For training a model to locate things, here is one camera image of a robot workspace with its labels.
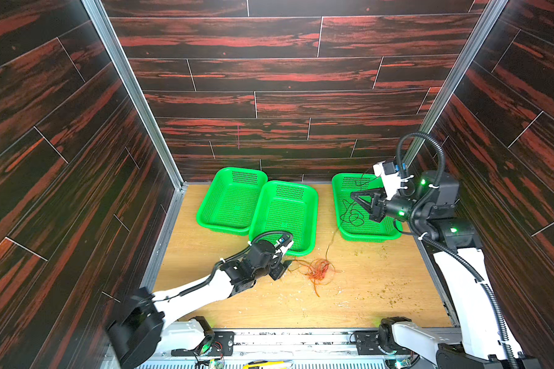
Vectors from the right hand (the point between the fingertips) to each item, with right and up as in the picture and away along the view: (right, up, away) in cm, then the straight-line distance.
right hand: (357, 192), depth 64 cm
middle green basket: (-17, -5, +51) cm, 54 cm away
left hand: (-19, -22, +16) cm, 34 cm away
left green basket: (-47, -3, +48) cm, 67 cm away
